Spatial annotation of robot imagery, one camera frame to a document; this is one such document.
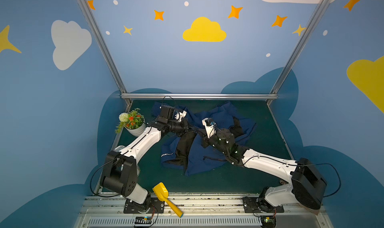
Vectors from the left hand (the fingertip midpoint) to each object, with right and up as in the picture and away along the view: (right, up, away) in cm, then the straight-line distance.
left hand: (196, 127), depth 80 cm
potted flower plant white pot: (-37, +2, +7) cm, 37 cm away
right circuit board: (+36, -47, -7) cm, 60 cm away
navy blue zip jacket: (-6, -15, +6) cm, 17 cm away
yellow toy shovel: (-18, -35, -3) cm, 40 cm away
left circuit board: (-27, -47, -7) cm, 54 cm away
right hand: (+2, -1, -2) cm, 3 cm away
